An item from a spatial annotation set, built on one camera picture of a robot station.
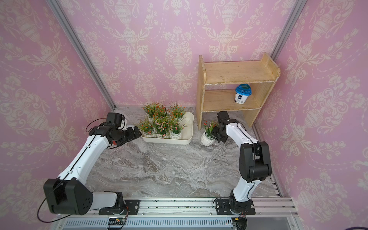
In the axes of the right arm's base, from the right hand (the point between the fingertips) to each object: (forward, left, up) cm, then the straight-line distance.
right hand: (214, 136), depth 93 cm
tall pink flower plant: (+4, +33, +9) cm, 34 cm away
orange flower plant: (+17, +24, +7) cm, 30 cm away
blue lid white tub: (+17, -18, +22) cm, 33 cm away
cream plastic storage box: (+7, +18, -7) cm, 20 cm away
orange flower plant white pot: (+24, +44, +2) cm, 50 cm away
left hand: (-4, +47, +10) cm, 49 cm away
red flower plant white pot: (+19, +35, +7) cm, 40 cm away
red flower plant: (+4, +44, +7) cm, 44 cm away
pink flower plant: (+3, +25, +7) cm, 26 cm away
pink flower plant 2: (-1, +5, +1) cm, 5 cm away
